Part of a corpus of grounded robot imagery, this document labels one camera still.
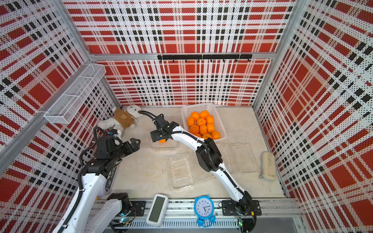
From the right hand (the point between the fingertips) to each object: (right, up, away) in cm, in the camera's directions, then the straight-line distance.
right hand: (161, 134), depth 94 cm
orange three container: (+30, -1, +1) cm, 30 cm away
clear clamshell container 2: (+14, -21, -8) cm, 27 cm away
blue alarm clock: (+27, -35, -22) cm, 50 cm away
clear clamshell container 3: (+52, -15, -1) cm, 54 cm away
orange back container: (+3, -3, -9) cm, 10 cm away
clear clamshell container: (+5, -7, +5) cm, 10 cm away
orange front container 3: (+33, +10, +11) cm, 36 cm away
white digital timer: (+4, -36, -25) cm, 44 cm away
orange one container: (+22, +3, +7) cm, 23 cm away
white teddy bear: (-32, +11, +10) cm, 35 cm away
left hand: (-10, -4, -15) cm, 19 cm away
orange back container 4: (+33, +5, +6) cm, 34 cm away
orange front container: (+19, +9, +11) cm, 23 cm away
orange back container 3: (+29, +14, +14) cm, 35 cm away
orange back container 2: (+23, +13, +14) cm, 30 cm away
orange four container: (+36, -1, +2) cm, 36 cm away
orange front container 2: (+26, +9, +11) cm, 30 cm away
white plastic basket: (+15, +16, +15) cm, 27 cm away
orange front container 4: (+28, +3, +7) cm, 29 cm away
